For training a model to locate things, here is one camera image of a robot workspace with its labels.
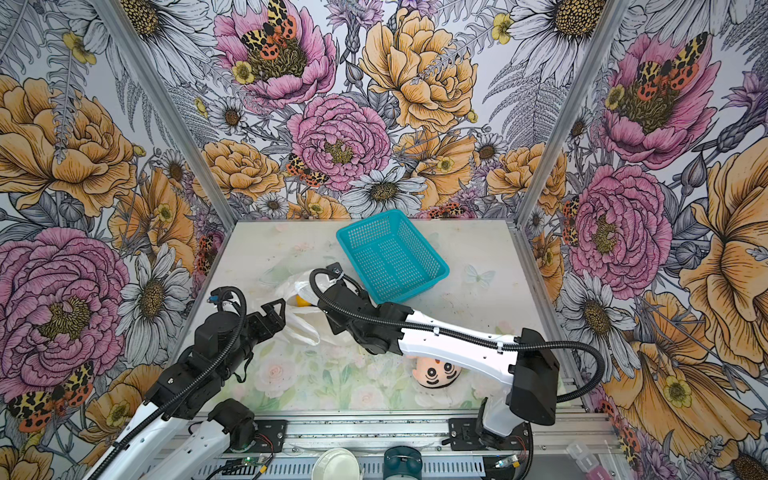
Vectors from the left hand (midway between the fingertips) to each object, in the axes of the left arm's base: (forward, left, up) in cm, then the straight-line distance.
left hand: (272, 315), depth 74 cm
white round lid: (-28, -16, -19) cm, 38 cm away
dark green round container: (-29, -31, -10) cm, 43 cm away
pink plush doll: (-10, -40, -12) cm, 43 cm away
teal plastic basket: (+33, -30, -20) cm, 49 cm away
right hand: (+1, -17, +1) cm, 17 cm away
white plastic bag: (0, -8, -2) cm, 8 cm away
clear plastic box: (-28, -73, -17) cm, 80 cm away
